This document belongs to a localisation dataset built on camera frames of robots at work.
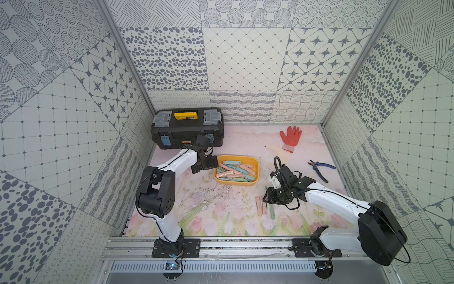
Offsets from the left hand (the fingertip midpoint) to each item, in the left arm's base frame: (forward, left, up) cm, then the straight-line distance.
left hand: (214, 166), depth 93 cm
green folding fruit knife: (-20, -30, -8) cm, 37 cm away
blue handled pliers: (+6, -57, -6) cm, 58 cm away
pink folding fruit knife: (-17, -23, -6) cm, 29 cm away
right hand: (-18, -27, -3) cm, 32 cm away
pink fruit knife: (-19, -26, -7) cm, 33 cm away
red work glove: (+26, -47, -6) cm, 54 cm away
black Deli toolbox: (+18, +23, +11) cm, 31 cm away
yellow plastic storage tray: (+1, -12, -5) cm, 13 cm away
